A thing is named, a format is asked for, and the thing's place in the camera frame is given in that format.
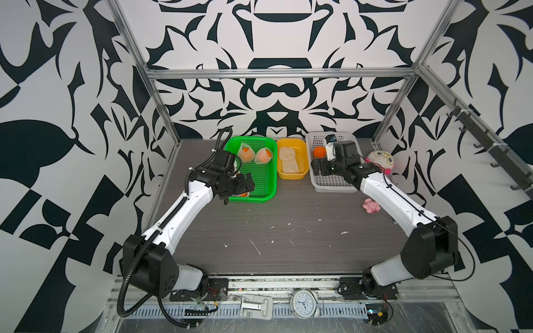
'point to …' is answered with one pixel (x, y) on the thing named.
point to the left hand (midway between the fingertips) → (242, 184)
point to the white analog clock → (304, 304)
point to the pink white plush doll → (384, 159)
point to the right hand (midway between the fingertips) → (322, 157)
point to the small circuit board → (377, 313)
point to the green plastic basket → (266, 175)
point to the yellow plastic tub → (301, 147)
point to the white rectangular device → (253, 306)
